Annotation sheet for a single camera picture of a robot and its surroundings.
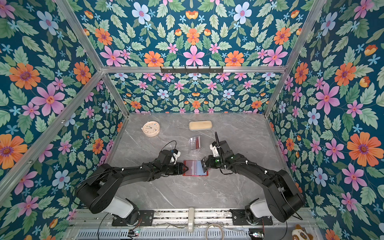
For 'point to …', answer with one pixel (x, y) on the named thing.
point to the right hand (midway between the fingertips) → (205, 162)
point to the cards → (198, 142)
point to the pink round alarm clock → (151, 128)
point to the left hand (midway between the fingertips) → (188, 167)
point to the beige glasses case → (200, 125)
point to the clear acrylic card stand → (194, 144)
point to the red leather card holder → (195, 168)
